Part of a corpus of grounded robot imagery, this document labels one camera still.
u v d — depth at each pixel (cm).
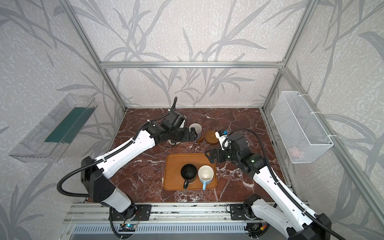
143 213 74
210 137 104
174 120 59
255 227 75
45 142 63
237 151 55
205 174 85
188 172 85
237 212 73
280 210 53
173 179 85
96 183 41
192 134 70
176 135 64
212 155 64
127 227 71
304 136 61
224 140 64
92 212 75
